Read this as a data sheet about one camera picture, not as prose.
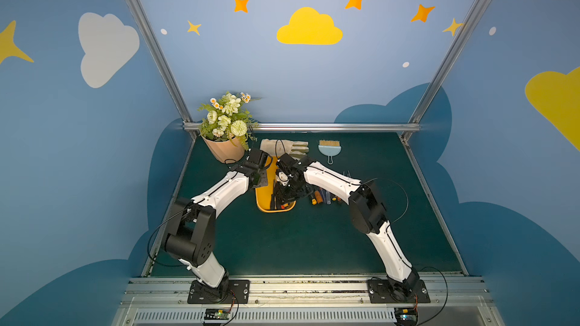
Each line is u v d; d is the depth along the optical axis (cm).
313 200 96
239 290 76
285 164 78
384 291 75
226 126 87
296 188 82
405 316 73
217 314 72
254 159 72
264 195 95
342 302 74
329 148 116
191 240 45
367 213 58
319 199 96
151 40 84
